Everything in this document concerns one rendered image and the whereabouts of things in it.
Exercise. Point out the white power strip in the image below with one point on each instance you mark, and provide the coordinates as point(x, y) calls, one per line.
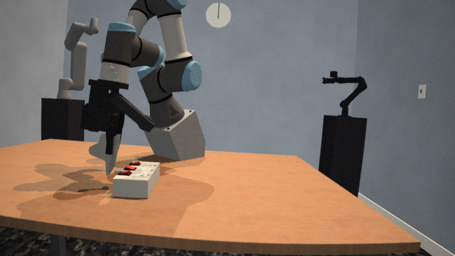
point(136, 180)

